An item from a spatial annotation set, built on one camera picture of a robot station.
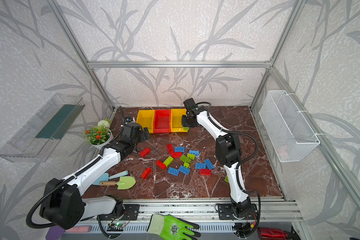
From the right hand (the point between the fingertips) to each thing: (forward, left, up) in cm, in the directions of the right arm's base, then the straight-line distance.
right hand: (185, 119), depth 97 cm
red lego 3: (-31, -12, -11) cm, 35 cm away
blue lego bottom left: (-30, +7, -11) cm, 33 cm away
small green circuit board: (-57, +33, -13) cm, 67 cm away
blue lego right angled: (-26, -14, -10) cm, 32 cm away
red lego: (-32, +22, -10) cm, 40 cm away
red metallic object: (-60, -40, -9) cm, 72 cm away
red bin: (+8, +18, -12) cm, 23 cm away
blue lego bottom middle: (-30, 0, -10) cm, 32 cm away
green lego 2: (-7, -1, -1) cm, 7 cm away
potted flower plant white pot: (-14, +49, +3) cm, 51 cm away
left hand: (-11, +24, +7) cm, 27 cm away
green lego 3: (-41, -19, +8) cm, 46 cm away
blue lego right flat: (-27, -9, -11) cm, 31 cm away
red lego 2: (-27, +14, -10) cm, 32 cm away
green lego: (-23, 0, -11) cm, 25 cm away
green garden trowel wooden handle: (-36, +35, -12) cm, 52 cm away
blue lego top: (-16, +3, -11) cm, 20 cm away
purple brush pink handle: (-59, +59, -10) cm, 84 cm away
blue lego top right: (-20, -7, -9) cm, 23 cm away
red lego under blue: (-20, +6, -11) cm, 23 cm away
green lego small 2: (-27, 0, -9) cm, 29 cm away
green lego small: (-21, -4, -10) cm, 24 cm away
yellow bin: (+9, +30, -9) cm, 33 cm away
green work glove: (-57, +6, -10) cm, 58 cm away
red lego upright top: (-16, +10, -11) cm, 21 cm away
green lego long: (-24, +10, -10) cm, 28 cm away
